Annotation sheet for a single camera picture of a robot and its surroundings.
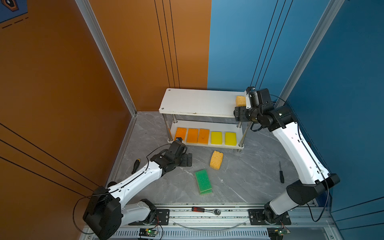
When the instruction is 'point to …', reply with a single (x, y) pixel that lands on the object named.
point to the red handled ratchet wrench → (216, 211)
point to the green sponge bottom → (206, 192)
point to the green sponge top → (203, 180)
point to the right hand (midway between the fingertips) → (240, 111)
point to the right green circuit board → (276, 233)
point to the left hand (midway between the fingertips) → (185, 156)
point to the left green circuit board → (147, 232)
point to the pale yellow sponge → (181, 132)
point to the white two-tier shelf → (203, 102)
